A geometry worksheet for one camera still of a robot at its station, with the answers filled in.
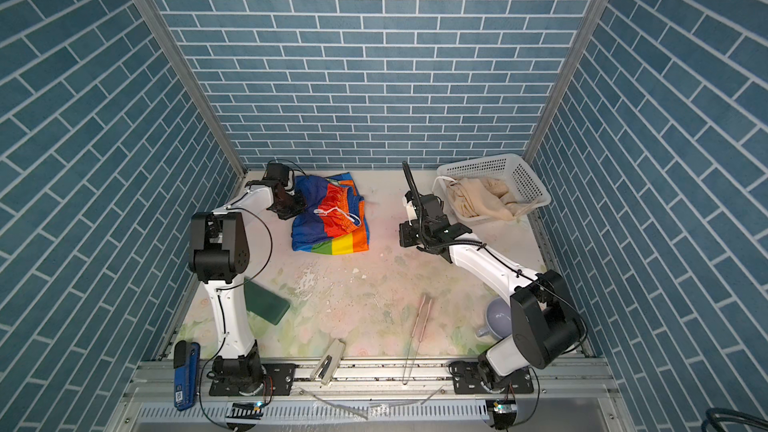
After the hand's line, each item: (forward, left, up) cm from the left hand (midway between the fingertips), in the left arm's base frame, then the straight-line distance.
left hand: (305, 206), depth 104 cm
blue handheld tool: (-47, +21, -1) cm, 52 cm away
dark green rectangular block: (-33, +7, -3) cm, 34 cm away
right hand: (-16, -33, +11) cm, 38 cm away
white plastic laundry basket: (+17, -75, +3) cm, 77 cm away
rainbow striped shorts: (-7, -11, +2) cm, 13 cm away
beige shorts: (-5, -60, +10) cm, 61 cm away
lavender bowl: (-39, -60, -2) cm, 72 cm away
